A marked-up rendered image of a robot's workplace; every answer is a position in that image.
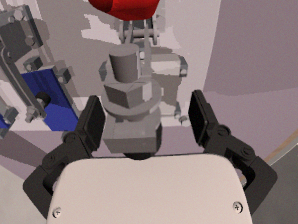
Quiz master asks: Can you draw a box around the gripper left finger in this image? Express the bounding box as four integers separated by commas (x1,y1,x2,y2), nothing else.
23,95,106,220

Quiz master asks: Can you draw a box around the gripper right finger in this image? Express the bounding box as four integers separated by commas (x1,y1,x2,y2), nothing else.
188,90,278,216

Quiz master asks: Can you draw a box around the white fixture plate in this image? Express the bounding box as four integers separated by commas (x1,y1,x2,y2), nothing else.
0,0,221,131

